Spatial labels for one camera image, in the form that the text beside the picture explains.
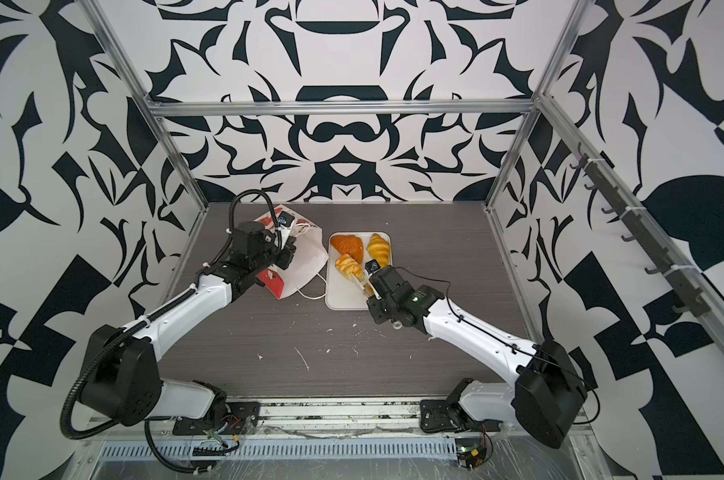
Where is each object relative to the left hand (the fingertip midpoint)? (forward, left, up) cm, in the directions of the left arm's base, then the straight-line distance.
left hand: (291, 231), depth 84 cm
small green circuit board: (-51, -44, -22) cm, 71 cm away
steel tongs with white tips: (-7, -21, -15) cm, 27 cm away
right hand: (-17, -23, -10) cm, 30 cm away
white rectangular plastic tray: (-10, -13, -20) cm, 25 cm away
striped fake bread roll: (-4, -16, -13) cm, 21 cm away
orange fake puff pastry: (+8, -16, -18) cm, 25 cm away
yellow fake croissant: (+7, -26, -19) cm, 33 cm away
